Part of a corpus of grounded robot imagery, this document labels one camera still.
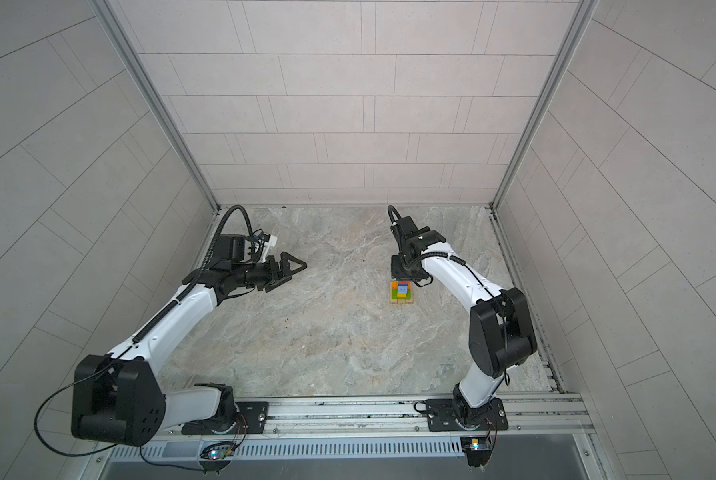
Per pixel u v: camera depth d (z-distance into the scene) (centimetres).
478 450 68
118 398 39
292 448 68
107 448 42
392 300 91
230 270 63
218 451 64
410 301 91
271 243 75
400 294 89
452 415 71
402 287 87
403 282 88
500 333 45
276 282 70
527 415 73
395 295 90
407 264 62
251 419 71
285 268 70
